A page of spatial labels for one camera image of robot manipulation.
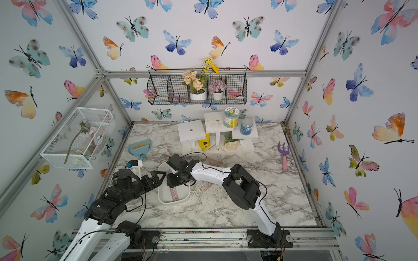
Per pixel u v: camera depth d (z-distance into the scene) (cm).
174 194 87
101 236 48
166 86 98
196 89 83
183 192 88
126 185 57
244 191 51
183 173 66
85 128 74
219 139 102
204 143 99
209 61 81
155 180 65
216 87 89
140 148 105
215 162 101
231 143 98
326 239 75
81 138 74
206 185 91
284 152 105
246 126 89
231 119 83
